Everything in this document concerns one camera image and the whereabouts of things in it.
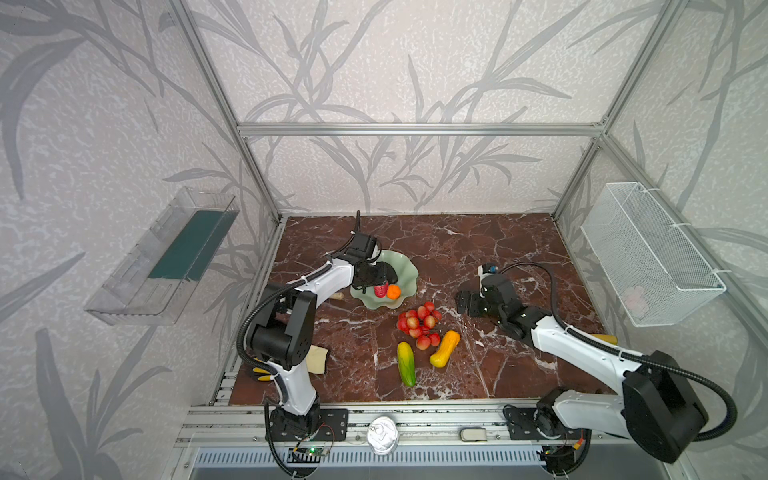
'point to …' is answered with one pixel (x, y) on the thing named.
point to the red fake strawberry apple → (381, 290)
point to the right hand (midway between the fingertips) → (469, 287)
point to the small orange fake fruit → (393, 291)
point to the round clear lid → (382, 434)
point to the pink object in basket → (634, 302)
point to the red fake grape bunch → (421, 324)
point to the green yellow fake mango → (406, 364)
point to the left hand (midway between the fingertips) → (387, 267)
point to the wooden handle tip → (337, 296)
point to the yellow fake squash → (441, 357)
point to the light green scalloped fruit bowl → (407, 272)
